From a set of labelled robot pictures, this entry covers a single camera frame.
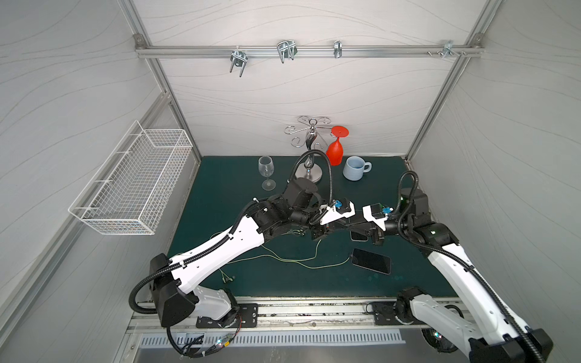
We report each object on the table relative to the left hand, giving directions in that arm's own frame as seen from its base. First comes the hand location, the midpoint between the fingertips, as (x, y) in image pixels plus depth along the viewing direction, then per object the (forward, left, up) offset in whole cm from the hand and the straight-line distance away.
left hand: (340, 223), depth 63 cm
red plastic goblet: (+41, -3, -10) cm, 43 cm away
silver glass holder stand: (+43, +8, -2) cm, 44 cm away
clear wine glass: (+35, +27, -15) cm, 47 cm away
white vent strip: (-25, +18, -30) cm, 43 cm away
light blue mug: (+45, -16, -24) cm, 53 cm away
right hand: (+2, -2, -3) cm, 4 cm away
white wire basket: (+9, +64, +2) cm, 65 cm away
